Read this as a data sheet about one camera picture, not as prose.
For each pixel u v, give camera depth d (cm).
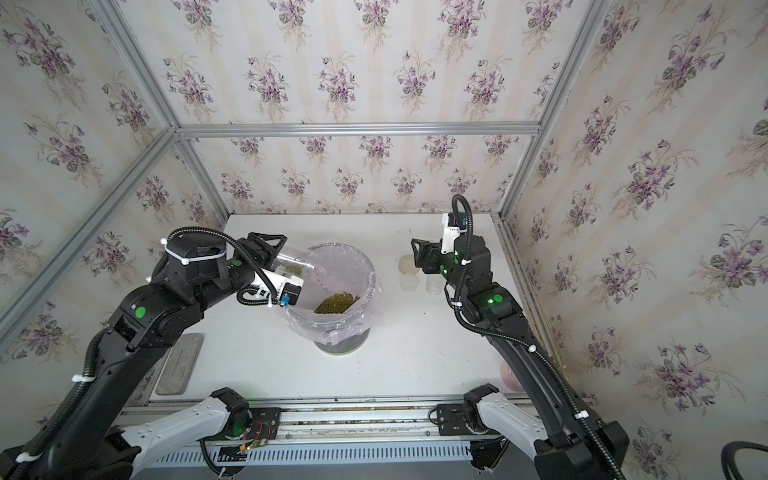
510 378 79
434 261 63
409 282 101
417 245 69
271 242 58
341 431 73
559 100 86
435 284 96
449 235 62
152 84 82
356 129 99
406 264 108
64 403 37
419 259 65
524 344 44
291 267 63
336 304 92
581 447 37
